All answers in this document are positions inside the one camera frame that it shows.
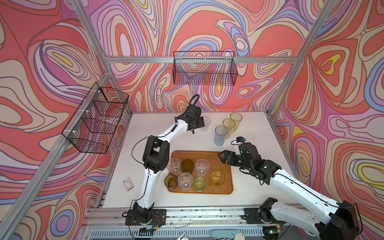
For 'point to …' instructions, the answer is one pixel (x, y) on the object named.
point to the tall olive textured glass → (187, 166)
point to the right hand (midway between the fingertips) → (225, 158)
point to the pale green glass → (199, 184)
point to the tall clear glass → (202, 166)
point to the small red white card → (128, 183)
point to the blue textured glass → (220, 134)
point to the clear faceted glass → (173, 166)
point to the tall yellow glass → (230, 124)
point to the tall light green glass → (237, 118)
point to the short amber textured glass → (171, 181)
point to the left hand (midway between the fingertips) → (201, 122)
